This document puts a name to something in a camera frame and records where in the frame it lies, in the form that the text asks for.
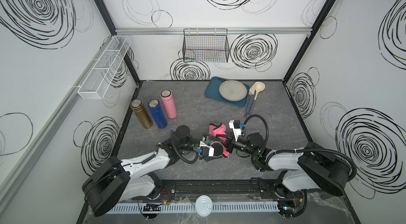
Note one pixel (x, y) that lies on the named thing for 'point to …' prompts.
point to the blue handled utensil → (251, 93)
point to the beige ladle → (258, 86)
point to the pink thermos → (166, 96)
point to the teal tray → (212, 89)
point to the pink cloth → (218, 130)
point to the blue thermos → (154, 105)
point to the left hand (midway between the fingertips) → (222, 146)
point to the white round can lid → (203, 205)
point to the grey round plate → (232, 90)
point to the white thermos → (218, 148)
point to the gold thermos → (137, 104)
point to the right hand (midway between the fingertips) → (216, 138)
